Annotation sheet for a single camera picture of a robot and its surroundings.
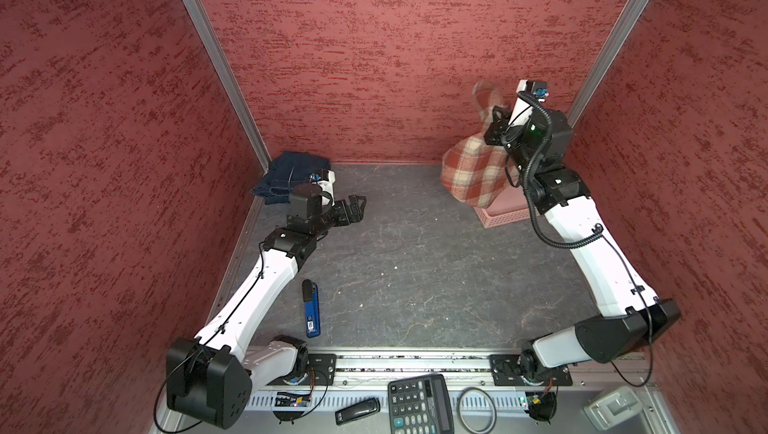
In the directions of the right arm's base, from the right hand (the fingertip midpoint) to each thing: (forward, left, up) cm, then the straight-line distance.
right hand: (492, 113), depth 68 cm
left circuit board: (-49, +51, -48) cm, 86 cm away
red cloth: (-6, +3, -13) cm, 15 cm away
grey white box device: (-54, -26, -44) cm, 74 cm away
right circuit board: (-52, -11, -48) cm, 72 cm away
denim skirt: (+21, +62, -38) cm, 76 cm away
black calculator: (-52, +19, -44) cm, 71 cm away
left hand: (-9, +35, -23) cm, 43 cm away
